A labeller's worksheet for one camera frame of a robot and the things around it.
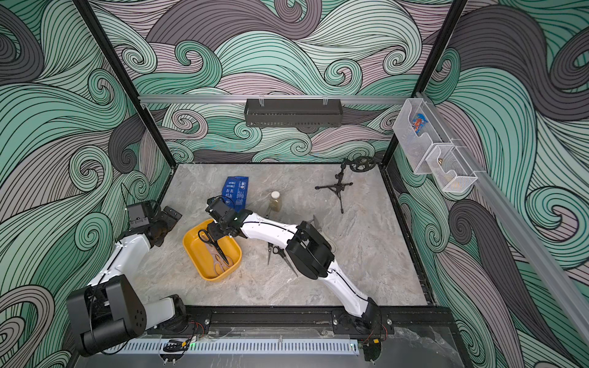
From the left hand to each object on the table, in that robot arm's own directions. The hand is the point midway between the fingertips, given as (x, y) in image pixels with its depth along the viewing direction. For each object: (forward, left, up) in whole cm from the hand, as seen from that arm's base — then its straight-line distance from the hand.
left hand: (170, 218), depth 86 cm
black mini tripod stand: (+19, -75, +11) cm, 78 cm away
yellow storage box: (-12, -14, -10) cm, 21 cm away
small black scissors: (-6, -38, -10) cm, 40 cm away
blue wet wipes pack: (+19, -20, -8) cm, 29 cm away
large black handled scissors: (-8, -18, -5) cm, 20 cm away
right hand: (-1, -17, -4) cm, 18 cm away
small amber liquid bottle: (+11, -40, -5) cm, 42 cm away
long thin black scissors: (-7, -41, -11) cm, 43 cm away
